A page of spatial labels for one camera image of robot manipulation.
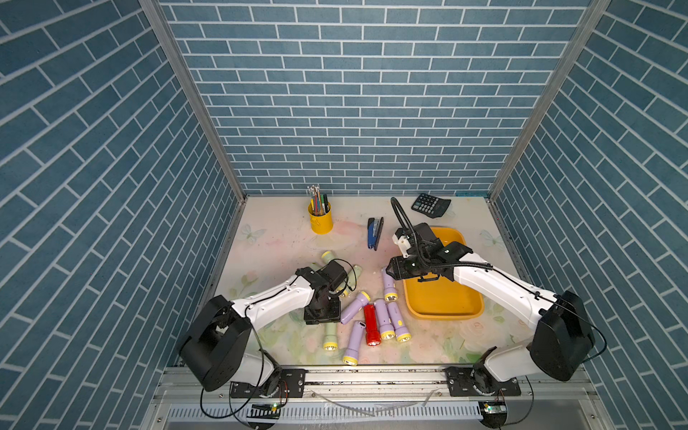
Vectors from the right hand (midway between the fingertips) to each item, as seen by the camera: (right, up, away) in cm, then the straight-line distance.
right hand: (393, 270), depth 83 cm
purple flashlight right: (+1, -16, -1) cm, 16 cm away
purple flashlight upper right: (-1, -6, +7) cm, 9 cm away
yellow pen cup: (-26, +14, +19) cm, 35 cm away
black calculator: (+22, +22, +33) cm, 45 cm away
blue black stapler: (-4, +13, +25) cm, 29 cm away
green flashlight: (-23, +2, +15) cm, 27 cm away
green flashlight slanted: (-13, -6, +9) cm, 17 cm away
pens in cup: (-26, +22, +19) cm, 40 cm away
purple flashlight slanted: (-10, -10, +4) cm, 14 cm away
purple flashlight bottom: (-13, -23, -7) cm, 27 cm away
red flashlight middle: (-7, -17, 0) cm, 19 cm away
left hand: (-17, -16, -1) cm, 24 cm away
